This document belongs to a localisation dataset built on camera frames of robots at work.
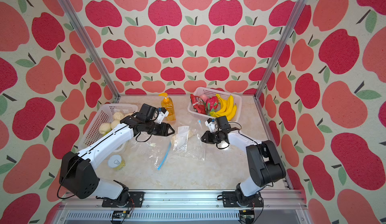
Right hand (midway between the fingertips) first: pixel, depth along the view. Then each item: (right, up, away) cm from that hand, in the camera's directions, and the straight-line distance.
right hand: (202, 142), depth 90 cm
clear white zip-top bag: (-9, -1, +2) cm, 9 cm away
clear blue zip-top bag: (-31, -7, -1) cm, 31 cm away
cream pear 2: (-62, +8, +5) cm, 63 cm away
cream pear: (-57, +16, +12) cm, 60 cm away
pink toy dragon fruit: (+8, +24, +15) cm, 30 cm away
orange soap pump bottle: (-21, +23, +3) cm, 31 cm away
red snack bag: (-2, +23, +11) cm, 26 cm away
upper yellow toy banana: (+20, +23, +12) cm, 33 cm away
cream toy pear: (-56, +11, +6) cm, 58 cm away
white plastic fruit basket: (+4, +33, +25) cm, 41 cm away
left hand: (-17, +7, -10) cm, 21 cm away
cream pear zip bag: (-7, +4, +5) cm, 10 cm away
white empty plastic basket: (-67, +16, +12) cm, 70 cm away
